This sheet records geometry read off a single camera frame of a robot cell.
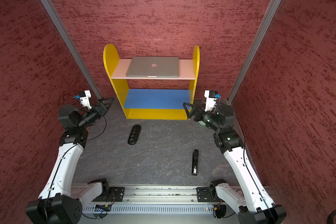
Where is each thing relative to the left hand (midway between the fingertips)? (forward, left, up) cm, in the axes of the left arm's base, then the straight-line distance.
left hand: (113, 103), depth 68 cm
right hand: (-2, -38, +1) cm, 38 cm away
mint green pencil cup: (+14, -53, -37) cm, 66 cm away
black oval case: (+1, -4, -33) cm, 34 cm away
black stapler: (-17, -44, -34) cm, 59 cm away
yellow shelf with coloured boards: (+42, -14, -27) cm, 52 cm away
